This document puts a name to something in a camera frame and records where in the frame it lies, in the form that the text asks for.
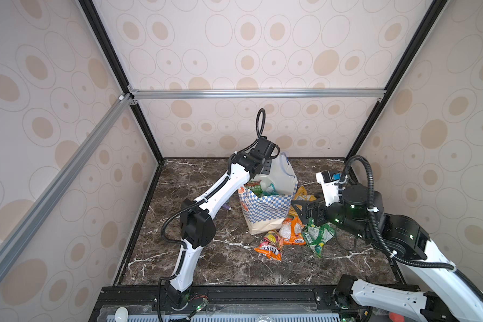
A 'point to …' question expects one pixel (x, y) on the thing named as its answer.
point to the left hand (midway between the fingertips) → (269, 162)
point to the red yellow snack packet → (272, 245)
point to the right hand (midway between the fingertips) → (309, 197)
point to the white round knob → (121, 314)
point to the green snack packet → (316, 236)
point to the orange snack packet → (291, 231)
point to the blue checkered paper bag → (263, 213)
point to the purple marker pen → (227, 206)
